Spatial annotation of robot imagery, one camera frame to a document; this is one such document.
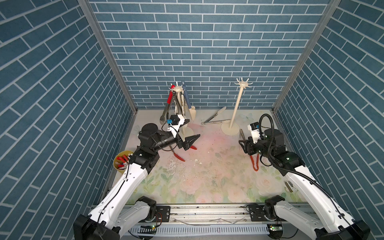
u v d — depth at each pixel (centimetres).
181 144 61
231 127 108
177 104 80
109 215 39
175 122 54
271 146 55
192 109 87
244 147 70
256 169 89
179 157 93
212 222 72
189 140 58
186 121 67
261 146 64
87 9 70
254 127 64
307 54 88
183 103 79
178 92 74
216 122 110
